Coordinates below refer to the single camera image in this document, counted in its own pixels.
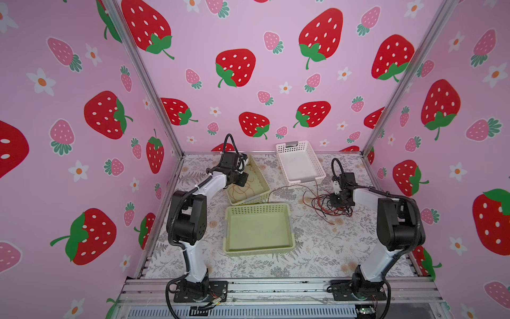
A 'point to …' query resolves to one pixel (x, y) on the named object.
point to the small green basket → (255, 190)
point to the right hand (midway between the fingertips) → (336, 199)
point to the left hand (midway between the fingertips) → (243, 175)
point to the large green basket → (257, 228)
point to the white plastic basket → (299, 163)
